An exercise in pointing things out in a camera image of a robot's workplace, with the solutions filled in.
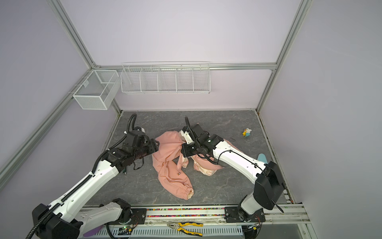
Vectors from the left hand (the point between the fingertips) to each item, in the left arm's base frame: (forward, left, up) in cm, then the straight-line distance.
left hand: (155, 146), depth 78 cm
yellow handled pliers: (-34, -11, -17) cm, 39 cm away
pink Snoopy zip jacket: (-2, -4, -8) cm, 9 cm away
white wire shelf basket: (+47, -6, +11) cm, 48 cm away
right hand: (-3, -14, -2) cm, 14 cm away
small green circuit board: (-34, +16, -21) cm, 43 cm away
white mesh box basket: (+42, +41, +6) cm, 59 cm away
